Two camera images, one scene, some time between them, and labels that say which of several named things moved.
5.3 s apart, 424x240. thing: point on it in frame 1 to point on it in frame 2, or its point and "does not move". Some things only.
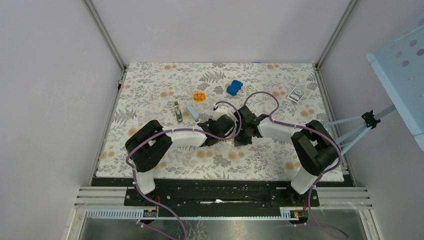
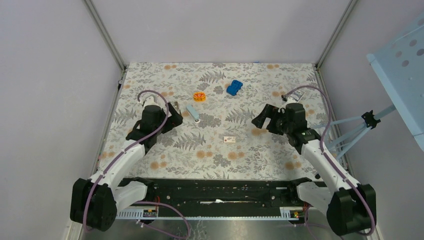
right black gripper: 239,141 to 270,112
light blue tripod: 369,121 does not move
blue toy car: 235,86 does not move
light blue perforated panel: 400,66 does not move
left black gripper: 211,121 to 173,120
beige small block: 178,112 does not move
